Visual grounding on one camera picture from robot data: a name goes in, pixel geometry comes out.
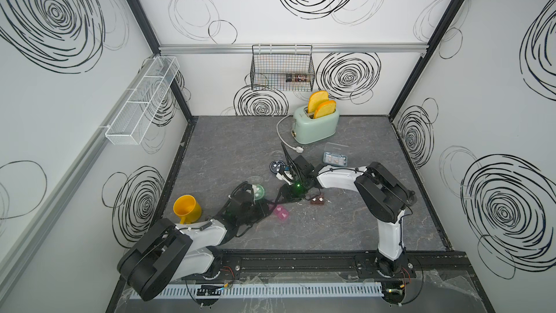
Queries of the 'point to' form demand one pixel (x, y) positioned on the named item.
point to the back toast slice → (316, 99)
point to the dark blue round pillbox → (275, 164)
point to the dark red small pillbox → (318, 201)
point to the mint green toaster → (308, 130)
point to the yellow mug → (187, 208)
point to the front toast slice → (325, 109)
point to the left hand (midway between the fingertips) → (274, 208)
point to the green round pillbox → (258, 192)
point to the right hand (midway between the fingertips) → (279, 203)
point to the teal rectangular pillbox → (334, 159)
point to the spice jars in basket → (296, 77)
